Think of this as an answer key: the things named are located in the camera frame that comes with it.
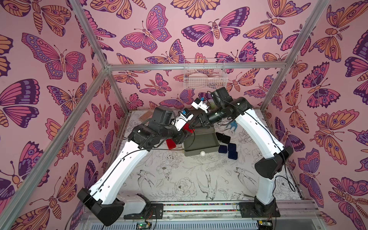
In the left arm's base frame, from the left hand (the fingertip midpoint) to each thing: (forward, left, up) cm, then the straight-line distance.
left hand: (188, 128), depth 68 cm
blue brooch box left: (+7, -23, -31) cm, 39 cm away
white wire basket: (+41, -11, 0) cm, 42 cm away
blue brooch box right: (+8, -30, -32) cm, 44 cm away
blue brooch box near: (+5, -31, -35) cm, 47 cm away
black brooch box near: (+15, -27, -32) cm, 45 cm away
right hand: (-2, 0, +2) cm, 3 cm away
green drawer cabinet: (+5, -7, -17) cm, 19 cm away
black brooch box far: (+19, -24, -35) cm, 46 cm away
